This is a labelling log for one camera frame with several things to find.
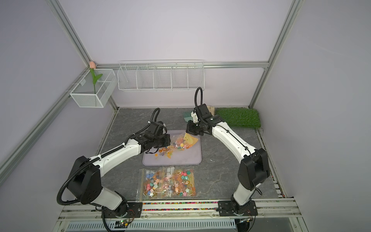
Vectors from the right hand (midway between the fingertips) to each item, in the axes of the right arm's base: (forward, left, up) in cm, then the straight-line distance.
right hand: (185, 129), depth 82 cm
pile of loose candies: (-5, +14, -19) cm, 24 cm away
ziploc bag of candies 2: (-24, +5, -17) cm, 30 cm away
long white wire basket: (+40, +17, +10) cm, 45 cm away
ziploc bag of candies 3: (-25, +20, -18) cm, 37 cm away
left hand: (-3, +9, -7) cm, 12 cm away
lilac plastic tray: (-7, -3, -20) cm, 22 cm away
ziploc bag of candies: (-2, +1, -10) cm, 10 cm away
